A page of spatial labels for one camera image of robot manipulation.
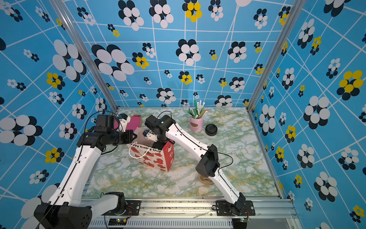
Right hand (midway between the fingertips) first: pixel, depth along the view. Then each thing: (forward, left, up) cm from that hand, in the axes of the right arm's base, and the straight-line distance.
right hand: (164, 145), depth 81 cm
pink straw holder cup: (+20, -19, -6) cm, 29 cm away
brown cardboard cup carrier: (-15, -23, -12) cm, 30 cm away
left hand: (+1, +13, +10) cm, 16 cm away
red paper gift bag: (-7, +9, +8) cm, 14 cm away
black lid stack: (+20, -30, -11) cm, 38 cm away
